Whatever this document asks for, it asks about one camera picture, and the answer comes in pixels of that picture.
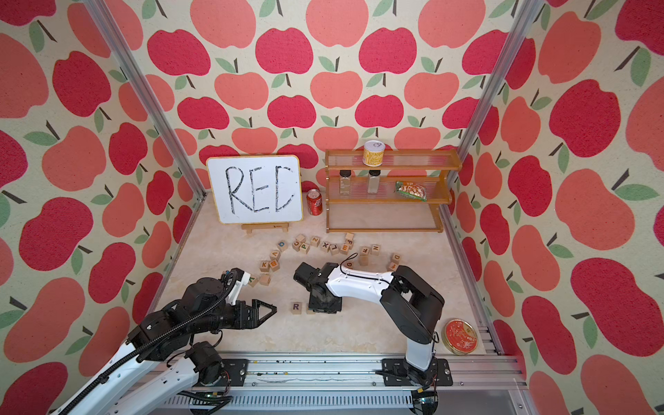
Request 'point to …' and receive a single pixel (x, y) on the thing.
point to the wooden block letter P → (304, 247)
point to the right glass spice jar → (373, 182)
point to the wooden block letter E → (309, 311)
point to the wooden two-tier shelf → (388, 190)
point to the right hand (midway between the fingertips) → (320, 313)
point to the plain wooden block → (264, 279)
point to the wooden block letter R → (296, 308)
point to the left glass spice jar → (345, 183)
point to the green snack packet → (411, 188)
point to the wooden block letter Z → (315, 241)
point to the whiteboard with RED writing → (257, 189)
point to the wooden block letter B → (275, 265)
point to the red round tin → (460, 336)
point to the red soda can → (314, 199)
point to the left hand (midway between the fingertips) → (265, 318)
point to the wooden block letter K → (264, 266)
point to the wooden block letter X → (324, 245)
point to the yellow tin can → (373, 153)
